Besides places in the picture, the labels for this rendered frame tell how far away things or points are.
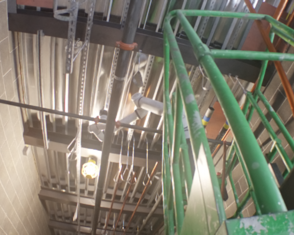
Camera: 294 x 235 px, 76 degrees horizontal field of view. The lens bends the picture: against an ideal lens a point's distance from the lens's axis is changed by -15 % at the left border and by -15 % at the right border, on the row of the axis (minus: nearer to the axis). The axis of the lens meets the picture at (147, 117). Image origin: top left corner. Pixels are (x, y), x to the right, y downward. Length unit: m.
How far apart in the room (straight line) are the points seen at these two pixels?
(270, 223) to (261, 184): 0.06
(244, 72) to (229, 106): 2.21
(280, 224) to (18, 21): 2.55
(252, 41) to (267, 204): 2.51
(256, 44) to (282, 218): 2.57
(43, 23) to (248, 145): 2.28
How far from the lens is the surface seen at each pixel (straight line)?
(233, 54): 0.70
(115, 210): 4.91
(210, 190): 0.33
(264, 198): 0.32
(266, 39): 1.28
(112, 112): 1.92
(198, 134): 0.45
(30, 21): 2.49
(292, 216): 0.31
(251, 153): 0.35
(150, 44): 2.27
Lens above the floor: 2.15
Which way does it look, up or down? 50 degrees up
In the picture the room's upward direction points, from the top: straight up
